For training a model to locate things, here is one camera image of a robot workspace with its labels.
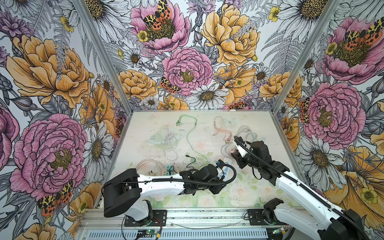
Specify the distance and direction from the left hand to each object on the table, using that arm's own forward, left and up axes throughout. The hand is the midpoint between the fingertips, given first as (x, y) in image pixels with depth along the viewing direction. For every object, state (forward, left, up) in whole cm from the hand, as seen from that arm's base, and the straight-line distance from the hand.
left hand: (219, 184), depth 78 cm
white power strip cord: (+39, -26, -6) cm, 48 cm away
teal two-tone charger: (+7, +26, +3) cm, 27 cm away
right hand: (+12, -9, +6) cm, 16 cm away
